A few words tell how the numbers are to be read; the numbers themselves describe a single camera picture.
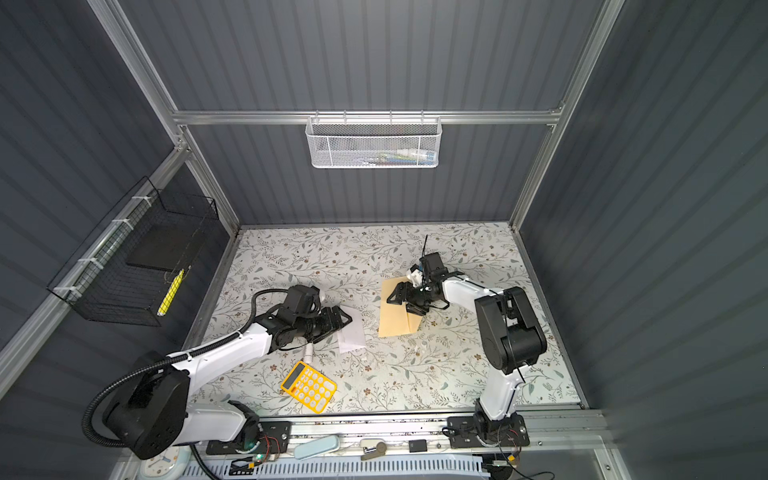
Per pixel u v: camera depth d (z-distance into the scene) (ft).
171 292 2.27
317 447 2.31
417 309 2.82
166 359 1.50
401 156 3.02
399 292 2.79
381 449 2.32
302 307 2.28
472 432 2.39
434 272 2.58
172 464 2.23
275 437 2.39
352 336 2.84
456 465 2.32
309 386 2.65
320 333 2.52
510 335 1.61
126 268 2.35
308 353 2.84
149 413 1.38
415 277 2.97
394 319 3.00
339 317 2.59
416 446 2.38
